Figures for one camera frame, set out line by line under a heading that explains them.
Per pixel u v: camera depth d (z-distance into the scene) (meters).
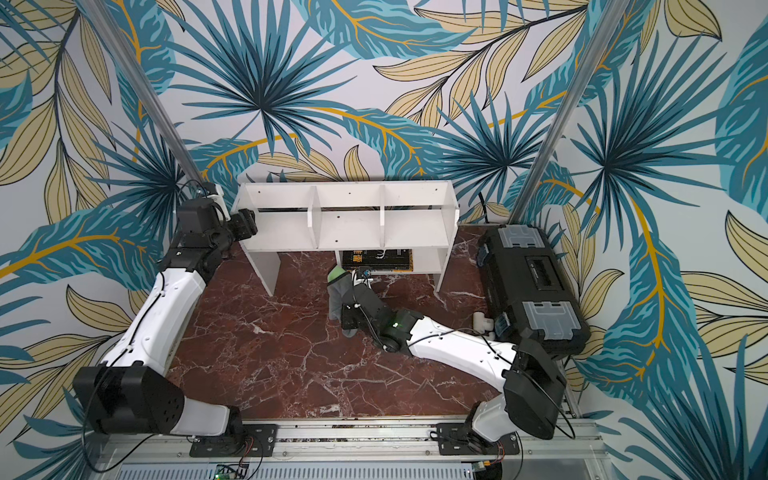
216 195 0.67
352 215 0.88
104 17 0.68
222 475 0.71
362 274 0.69
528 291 0.82
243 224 0.69
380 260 0.92
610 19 0.69
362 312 0.56
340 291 0.77
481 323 0.92
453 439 0.73
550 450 0.73
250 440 0.72
